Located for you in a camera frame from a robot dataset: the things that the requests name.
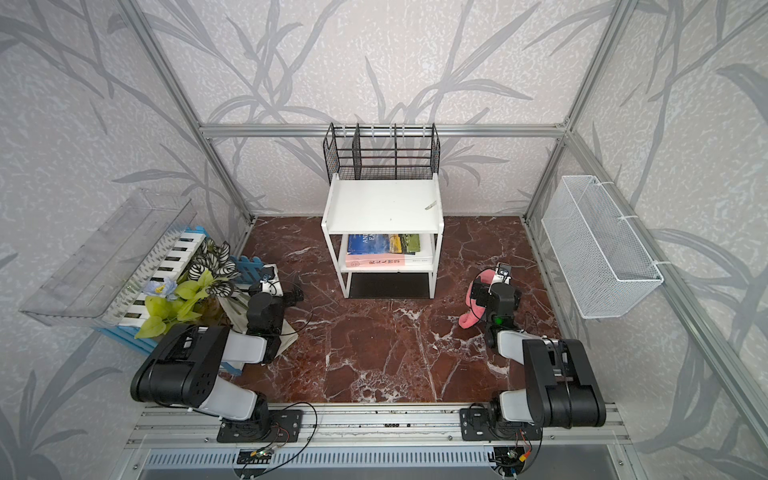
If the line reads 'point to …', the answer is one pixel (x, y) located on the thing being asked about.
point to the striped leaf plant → (216, 260)
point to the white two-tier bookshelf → (382, 203)
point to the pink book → (375, 260)
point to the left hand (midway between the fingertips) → (281, 274)
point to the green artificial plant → (168, 301)
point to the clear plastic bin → (95, 285)
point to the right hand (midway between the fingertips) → (495, 278)
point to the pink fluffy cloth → (479, 281)
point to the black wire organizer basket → (382, 151)
